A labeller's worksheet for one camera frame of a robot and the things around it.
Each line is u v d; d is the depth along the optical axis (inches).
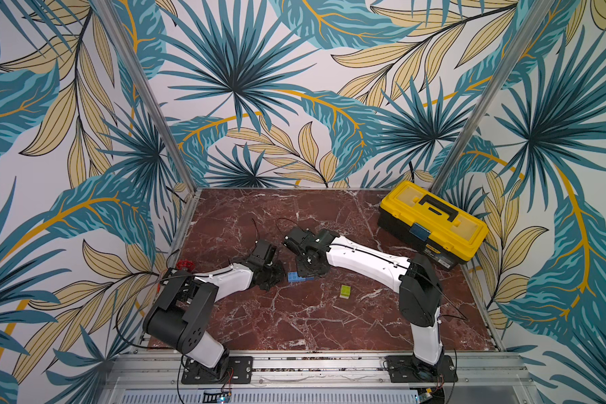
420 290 18.8
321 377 28.8
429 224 34.5
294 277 35.3
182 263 35.5
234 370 28.7
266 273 30.8
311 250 23.8
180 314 17.5
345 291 33.9
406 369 28.6
